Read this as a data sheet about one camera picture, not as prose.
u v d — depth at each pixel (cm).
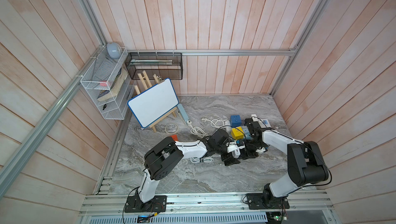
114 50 82
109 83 71
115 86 80
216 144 70
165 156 54
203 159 85
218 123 104
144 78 83
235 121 96
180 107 104
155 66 105
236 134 91
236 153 83
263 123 102
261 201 73
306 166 46
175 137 95
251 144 77
